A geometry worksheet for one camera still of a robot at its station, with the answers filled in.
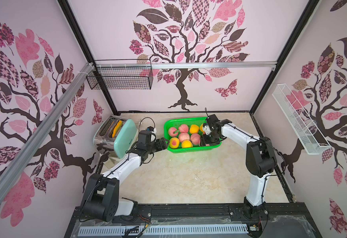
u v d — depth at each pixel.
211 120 0.78
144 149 0.67
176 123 1.03
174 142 0.95
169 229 0.70
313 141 0.65
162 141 0.79
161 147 0.77
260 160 0.51
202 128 0.93
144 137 0.67
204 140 0.85
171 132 1.00
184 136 0.97
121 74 1.37
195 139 0.97
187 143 0.93
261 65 1.01
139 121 1.11
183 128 1.02
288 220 0.73
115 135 0.86
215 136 0.78
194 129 1.03
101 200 0.42
